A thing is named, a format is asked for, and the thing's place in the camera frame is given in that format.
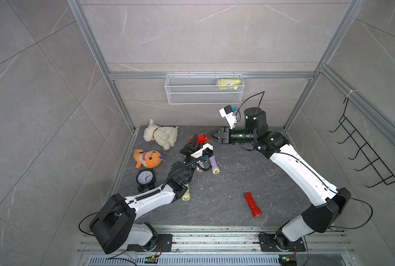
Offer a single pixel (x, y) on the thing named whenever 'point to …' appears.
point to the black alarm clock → (145, 179)
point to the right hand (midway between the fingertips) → (209, 136)
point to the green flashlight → (187, 196)
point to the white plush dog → (166, 136)
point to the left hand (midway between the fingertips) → (196, 134)
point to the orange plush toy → (150, 159)
